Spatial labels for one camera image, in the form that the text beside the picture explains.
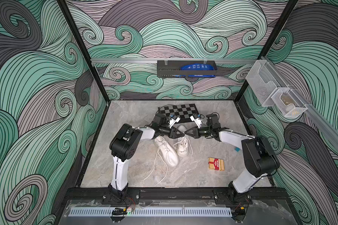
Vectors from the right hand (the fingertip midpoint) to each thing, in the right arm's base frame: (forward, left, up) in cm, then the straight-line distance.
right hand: (186, 132), depth 89 cm
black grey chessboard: (+22, 0, -5) cm, 22 cm away
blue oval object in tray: (+36, -9, +26) cm, 45 cm away
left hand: (-1, +2, 0) cm, 3 cm away
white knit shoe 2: (-13, +11, -6) cm, 18 cm away
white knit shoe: (-8, +3, -4) cm, 9 cm away
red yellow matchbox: (-18, -17, -8) cm, 26 cm away
